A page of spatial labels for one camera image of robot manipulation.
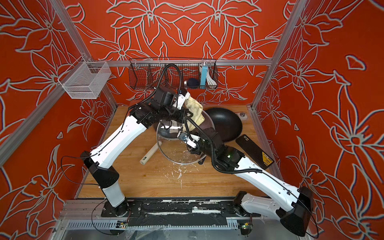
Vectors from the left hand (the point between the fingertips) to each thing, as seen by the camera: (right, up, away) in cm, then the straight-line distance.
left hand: (192, 112), depth 69 cm
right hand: (-4, -10, 0) cm, 11 cm away
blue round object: (+1, +20, +23) cm, 30 cm away
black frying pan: (+25, -6, +36) cm, 45 cm away
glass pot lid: (-11, -22, +26) cm, 36 cm away
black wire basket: (-16, +29, +32) cm, 46 cm away
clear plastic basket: (-68, +22, +23) cm, 75 cm away
